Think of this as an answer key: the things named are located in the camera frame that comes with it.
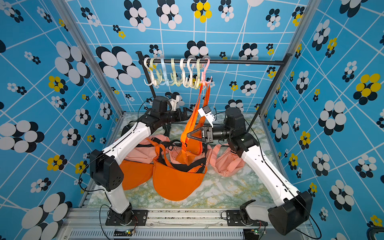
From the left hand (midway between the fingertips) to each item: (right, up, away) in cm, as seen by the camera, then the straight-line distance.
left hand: (192, 112), depth 80 cm
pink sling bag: (-29, -22, +13) cm, 38 cm away
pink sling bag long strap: (-12, -23, +13) cm, 29 cm away
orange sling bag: (-11, -39, +2) cm, 41 cm away
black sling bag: (+4, -31, +6) cm, 32 cm away
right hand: (0, -12, -21) cm, 24 cm away
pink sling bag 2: (+21, -30, +9) cm, 38 cm away
